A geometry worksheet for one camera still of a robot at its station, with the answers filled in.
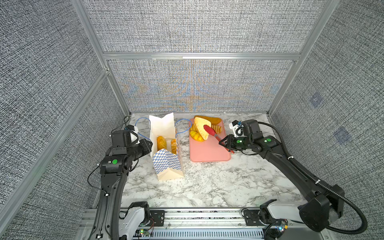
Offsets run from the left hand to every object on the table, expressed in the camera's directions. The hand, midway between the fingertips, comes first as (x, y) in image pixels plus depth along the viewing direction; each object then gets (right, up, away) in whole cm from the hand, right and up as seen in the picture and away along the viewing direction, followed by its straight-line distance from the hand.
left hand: (151, 142), depth 72 cm
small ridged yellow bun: (+23, +1, +29) cm, 37 cm away
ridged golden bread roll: (+34, +6, +12) cm, 37 cm away
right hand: (+34, 0, +6) cm, 35 cm away
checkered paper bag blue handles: (+7, -13, +7) cm, 16 cm away
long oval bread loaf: (+36, +12, +38) cm, 53 cm away
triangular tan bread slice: (+24, +10, +16) cm, 30 cm away
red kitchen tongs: (+31, +5, +10) cm, 33 cm away
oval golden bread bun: (0, -3, +23) cm, 23 cm away
